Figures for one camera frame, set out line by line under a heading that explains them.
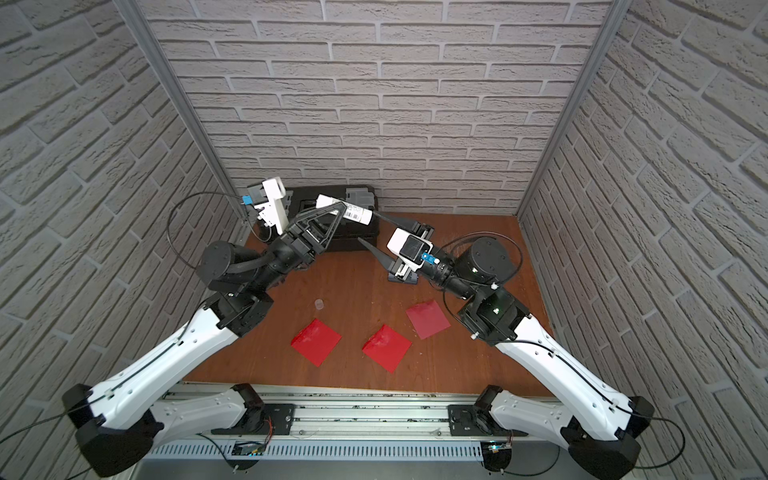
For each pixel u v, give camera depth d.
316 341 0.88
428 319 0.92
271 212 0.45
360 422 0.75
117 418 0.38
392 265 0.44
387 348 0.87
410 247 0.37
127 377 0.40
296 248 0.43
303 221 0.44
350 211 0.46
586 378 0.40
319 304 0.94
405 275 0.44
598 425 0.38
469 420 0.74
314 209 0.46
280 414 0.74
